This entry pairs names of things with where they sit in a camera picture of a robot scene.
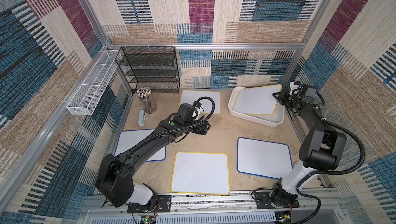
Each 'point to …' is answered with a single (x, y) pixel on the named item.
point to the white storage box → (275, 120)
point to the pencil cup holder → (144, 93)
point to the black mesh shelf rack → (154, 67)
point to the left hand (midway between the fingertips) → (204, 124)
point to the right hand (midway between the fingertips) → (274, 95)
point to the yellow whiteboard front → (200, 173)
